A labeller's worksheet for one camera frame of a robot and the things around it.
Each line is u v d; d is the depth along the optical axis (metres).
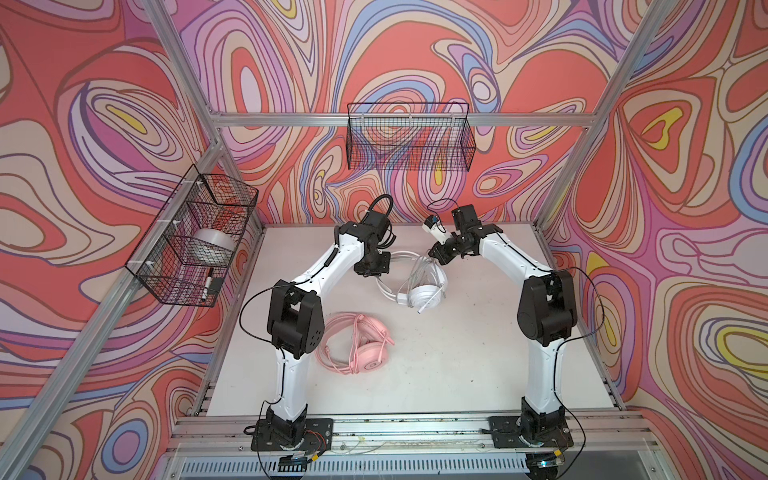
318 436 0.72
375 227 0.73
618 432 0.75
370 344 0.81
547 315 0.54
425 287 0.80
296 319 0.52
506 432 0.72
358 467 0.77
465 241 0.73
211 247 0.71
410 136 0.96
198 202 0.74
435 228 0.86
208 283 0.72
